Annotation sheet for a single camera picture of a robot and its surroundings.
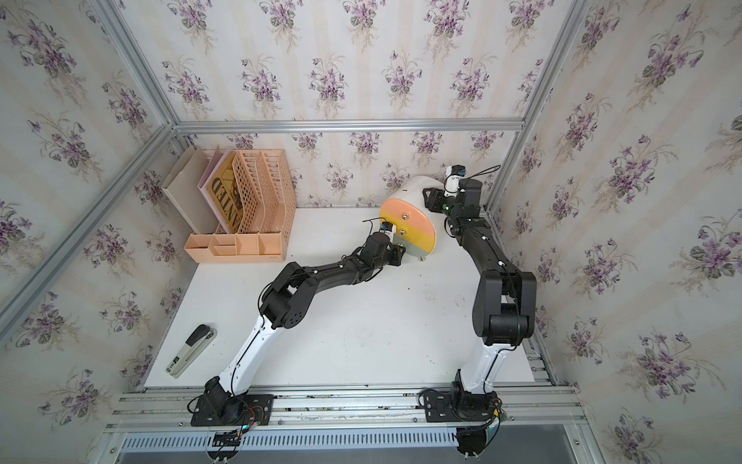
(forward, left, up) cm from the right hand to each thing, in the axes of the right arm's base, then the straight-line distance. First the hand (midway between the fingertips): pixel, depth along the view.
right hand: (433, 191), depth 91 cm
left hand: (-8, +7, -21) cm, 23 cm away
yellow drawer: (-7, +7, -12) cm, 16 cm away
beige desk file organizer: (+14, +63, -19) cm, 67 cm away
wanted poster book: (0, +69, -1) cm, 69 cm away
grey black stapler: (-44, +70, -22) cm, 85 cm away
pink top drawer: (-6, +8, -4) cm, 10 cm away
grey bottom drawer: (-10, +6, -17) cm, 21 cm away
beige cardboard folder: (-1, +80, +3) cm, 80 cm away
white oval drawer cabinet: (+2, +6, -2) cm, 7 cm away
